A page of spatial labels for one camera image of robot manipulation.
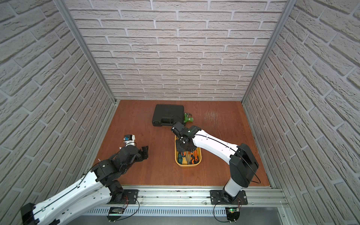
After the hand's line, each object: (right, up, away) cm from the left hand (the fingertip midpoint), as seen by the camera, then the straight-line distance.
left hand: (144, 146), depth 77 cm
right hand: (+22, -2, +5) cm, 23 cm away
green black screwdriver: (+20, -10, +7) cm, 24 cm away
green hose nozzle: (+25, +16, +30) cm, 42 cm away
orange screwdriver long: (+30, -8, +10) cm, 33 cm away
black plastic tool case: (+9, +17, +24) cm, 31 cm away
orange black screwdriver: (+28, -10, +8) cm, 31 cm away
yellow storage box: (+18, -9, +5) cm, 21 cm away
